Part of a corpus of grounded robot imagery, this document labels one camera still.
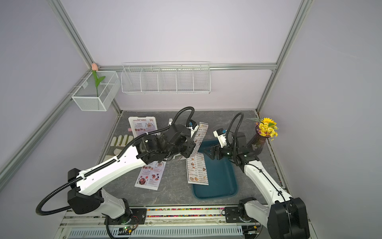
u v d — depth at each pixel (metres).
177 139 0.48
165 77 1.01
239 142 0.62
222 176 0.89
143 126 0.93
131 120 0.89
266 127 0.78
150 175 0.87
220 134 0.71
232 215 0.74
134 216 0.74
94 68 0.89
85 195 0.41
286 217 0.40
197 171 0.84
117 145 1.00
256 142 0.87
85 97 0.81
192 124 0.57
